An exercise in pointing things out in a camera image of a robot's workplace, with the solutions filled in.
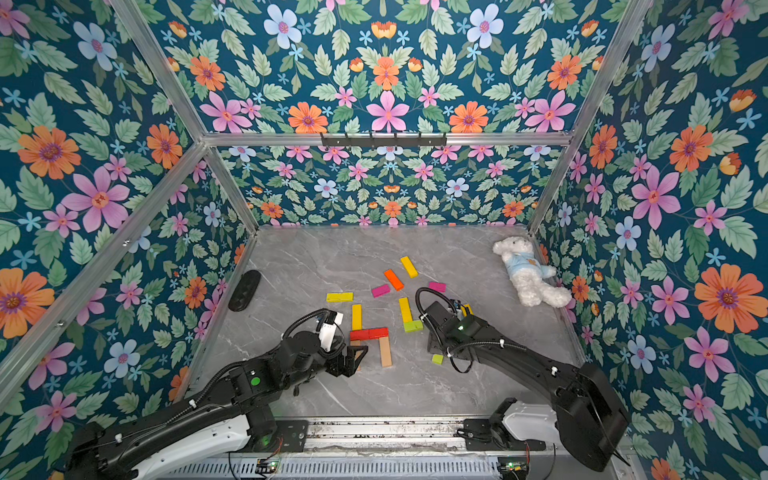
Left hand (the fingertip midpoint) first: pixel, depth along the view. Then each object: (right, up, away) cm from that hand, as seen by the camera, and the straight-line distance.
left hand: (360, 347), depth 74 cm
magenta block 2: (+2, +11, +28) cm, 30 cm away
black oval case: (-43, +11, +24) cm, 50 cm away
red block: (-2, -1, +16) cm, 17 cm away
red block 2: (+4, -1, +17) cm, 17 cm away
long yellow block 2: (+26, +10, 0) cm, 28 cm away
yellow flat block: (-11, +9, +24) cm, 28 cm away
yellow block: (+13, +19, +33) cm, 40 cm away
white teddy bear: (+51, +17, +22) cm, 58 cm away
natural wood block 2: (-4, -4, +16) cm, 17 cm away
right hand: (+23, -1, +10) cm, 24 cm away
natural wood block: (+5, -5, +14) cm, 16 cm away
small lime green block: (+21, -7, +12) cm, 25 cm away
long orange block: (+7, +14, +30) cm, 34 cm away
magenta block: (+23, +12, +28) cm, 38 cm away
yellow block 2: (+12, +5, +22) cm, 25 cm away
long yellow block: (-4, +3, +19) cm, 20 cm away
